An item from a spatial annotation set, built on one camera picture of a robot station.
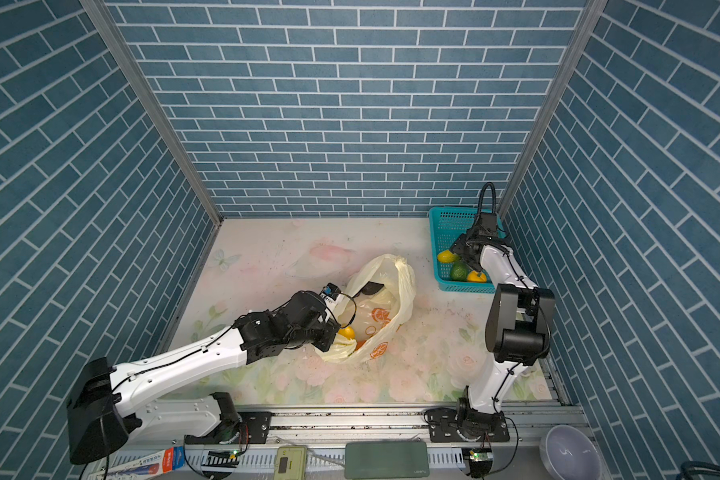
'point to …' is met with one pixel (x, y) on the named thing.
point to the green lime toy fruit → (459, 271)
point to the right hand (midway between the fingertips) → (461, 247)
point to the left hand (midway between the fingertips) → (342, 329)
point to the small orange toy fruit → (474, 277)
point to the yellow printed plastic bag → (369, 323)
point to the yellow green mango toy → (447, 257)
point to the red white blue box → (148, 467)
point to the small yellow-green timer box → (291, 463)
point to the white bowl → (568, 453)
